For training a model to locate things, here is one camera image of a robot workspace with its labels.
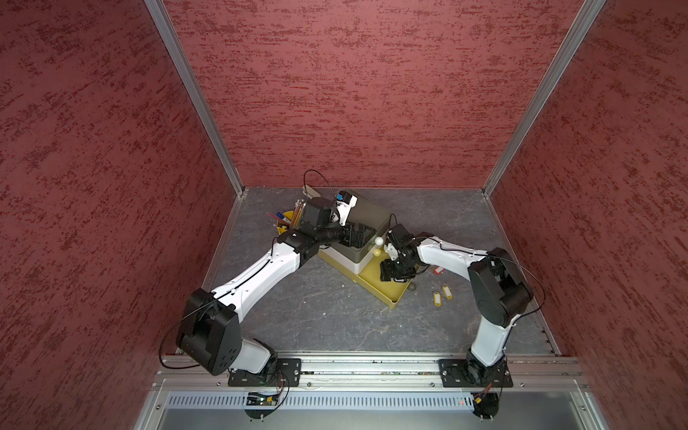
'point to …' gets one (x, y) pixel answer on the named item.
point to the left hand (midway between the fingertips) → (361, 234)
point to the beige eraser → (312, 193)
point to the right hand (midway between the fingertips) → (390, 281)
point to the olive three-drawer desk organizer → (371, 213)
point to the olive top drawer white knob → (379, 241)
